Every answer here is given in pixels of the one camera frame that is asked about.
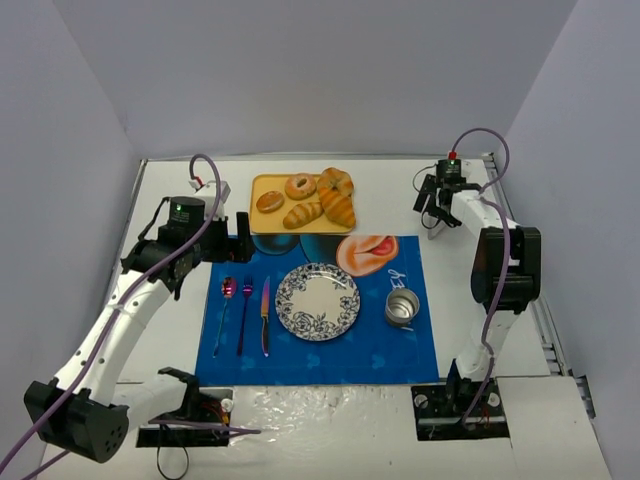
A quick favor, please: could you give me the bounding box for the large striped croissant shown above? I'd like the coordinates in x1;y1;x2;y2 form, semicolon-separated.
318;187;356;228

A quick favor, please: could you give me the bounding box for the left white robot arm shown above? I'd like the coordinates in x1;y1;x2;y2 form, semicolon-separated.
24;196;255;463

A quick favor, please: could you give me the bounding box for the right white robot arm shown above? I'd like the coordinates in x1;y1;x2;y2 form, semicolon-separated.
413;152;542;384

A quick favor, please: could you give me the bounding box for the twisted brown bread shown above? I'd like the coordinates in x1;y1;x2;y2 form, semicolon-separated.
316;167;354;196

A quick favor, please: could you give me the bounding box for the iridescent fork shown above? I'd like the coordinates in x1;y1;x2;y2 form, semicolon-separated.
236;275;254;357

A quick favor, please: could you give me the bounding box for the iridescent spoon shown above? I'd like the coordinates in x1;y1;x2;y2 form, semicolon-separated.
212;276;237;358

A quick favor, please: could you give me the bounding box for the iridescent knife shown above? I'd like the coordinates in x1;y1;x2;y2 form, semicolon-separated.
260;277;270;357

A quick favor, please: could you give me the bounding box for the glazed round bun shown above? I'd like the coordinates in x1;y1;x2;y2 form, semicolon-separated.
256;190;285;214

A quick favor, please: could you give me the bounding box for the yellow tray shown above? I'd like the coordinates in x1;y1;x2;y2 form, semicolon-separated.
249;173;353;234

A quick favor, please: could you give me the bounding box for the small striped croissant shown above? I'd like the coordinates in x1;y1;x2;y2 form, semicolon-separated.
282;202;323;230

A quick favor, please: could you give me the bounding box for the blue floral plate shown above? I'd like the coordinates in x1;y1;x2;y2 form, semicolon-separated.
275;263;361;342

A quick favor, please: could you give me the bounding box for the blue printed placemat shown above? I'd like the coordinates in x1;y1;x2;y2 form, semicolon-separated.
195;234;439;387

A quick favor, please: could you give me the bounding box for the metal cup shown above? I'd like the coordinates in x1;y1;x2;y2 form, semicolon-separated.
384;288;420;328

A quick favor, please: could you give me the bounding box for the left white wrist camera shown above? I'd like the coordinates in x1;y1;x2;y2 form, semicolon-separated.
194;180;231;208

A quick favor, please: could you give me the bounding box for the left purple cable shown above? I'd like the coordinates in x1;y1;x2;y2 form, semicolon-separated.
0;153;262;480

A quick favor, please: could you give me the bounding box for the ring bagel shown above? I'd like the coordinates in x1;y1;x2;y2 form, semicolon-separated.
284;173;317;200

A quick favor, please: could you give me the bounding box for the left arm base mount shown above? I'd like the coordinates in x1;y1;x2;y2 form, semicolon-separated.
135;388;234;448

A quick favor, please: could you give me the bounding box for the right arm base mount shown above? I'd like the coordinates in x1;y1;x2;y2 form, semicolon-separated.
410;380;510;442

